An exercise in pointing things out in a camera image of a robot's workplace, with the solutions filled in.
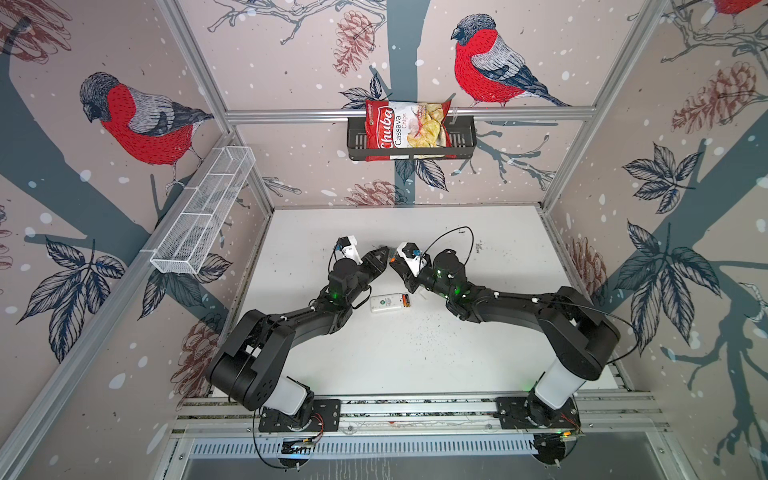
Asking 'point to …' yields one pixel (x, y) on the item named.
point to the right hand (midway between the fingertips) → (390, 266)
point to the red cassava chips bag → (406, 157)
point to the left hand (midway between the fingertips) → (389, 250)
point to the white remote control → (386, 303)
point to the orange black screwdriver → (393, 259)
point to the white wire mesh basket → (204, 212)
